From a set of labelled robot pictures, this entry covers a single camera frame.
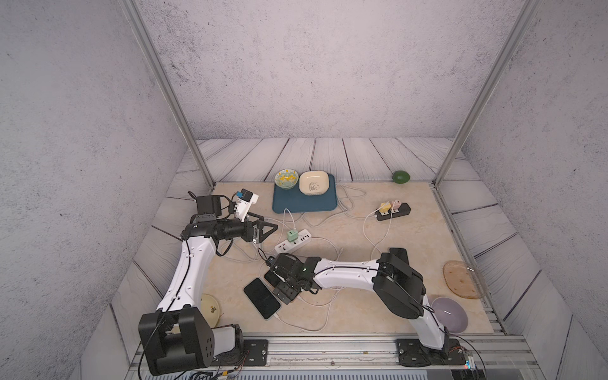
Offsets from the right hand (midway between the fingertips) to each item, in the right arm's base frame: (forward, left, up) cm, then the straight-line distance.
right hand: (286, 284), depth 86 cm
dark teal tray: (+41, 0, 0) cm, 41 cm away
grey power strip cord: (+33, -17, -1) cm, 37 cm away
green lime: (+54, -52, +2) cm, 75 cm away
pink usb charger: (+33, -45, +5) cm, 56 cm away
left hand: (+11, +4, +22) cm, 25 cm away
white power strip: (+15, +2, +1) cm, 15 cm away
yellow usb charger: (+32, -41, +4) cm, 52 cm away
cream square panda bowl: (+50, -9, +1) cm, 51 cm away
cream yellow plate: (-9, +26, -1) cm, 27 cm away
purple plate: (-9, -55, -1) cm, 56 cm away
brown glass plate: (+3, -65, -3) cm, 65 cm away
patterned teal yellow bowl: (+52, +4, +3) cm, 52 cm away
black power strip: (+34, -50, 0) cm, 61 cm away
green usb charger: (+17, -1, +6) cm, 18 cm away
